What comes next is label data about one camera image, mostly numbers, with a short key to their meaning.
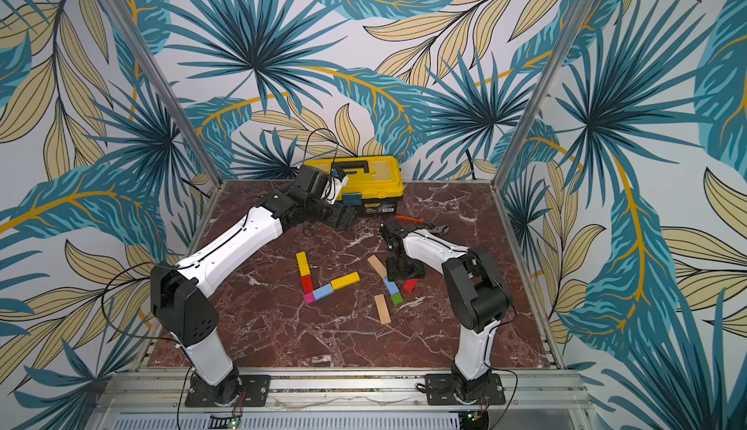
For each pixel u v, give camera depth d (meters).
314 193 0.63
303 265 0.95
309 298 0.88
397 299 0.89
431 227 1.10
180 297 0.44
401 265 0.79
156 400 0.74
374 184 0.96
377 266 0.95
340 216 0.73
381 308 0.87
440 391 0.73
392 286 0.92
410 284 0.93
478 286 0.51
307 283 0.91
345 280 0.93
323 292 0.90
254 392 0.74
